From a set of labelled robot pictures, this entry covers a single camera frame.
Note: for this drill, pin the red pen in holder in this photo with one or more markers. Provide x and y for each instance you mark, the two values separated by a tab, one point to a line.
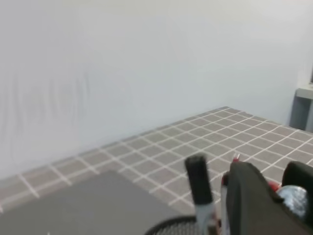
225	176

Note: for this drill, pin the grey cabinet in background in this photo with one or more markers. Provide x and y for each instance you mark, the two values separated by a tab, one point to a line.
302	109

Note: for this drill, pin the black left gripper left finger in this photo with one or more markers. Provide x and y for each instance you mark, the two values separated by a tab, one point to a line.
251	210

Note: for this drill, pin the black mesh pen holder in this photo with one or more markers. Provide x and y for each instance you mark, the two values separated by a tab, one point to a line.
181	225

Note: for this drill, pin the grey cover book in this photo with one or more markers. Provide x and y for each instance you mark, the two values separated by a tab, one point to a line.
107	204

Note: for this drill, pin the black cap marker in holder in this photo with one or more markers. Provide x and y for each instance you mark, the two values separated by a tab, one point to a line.
197	173

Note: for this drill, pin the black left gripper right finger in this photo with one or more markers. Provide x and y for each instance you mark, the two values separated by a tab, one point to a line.
298	174

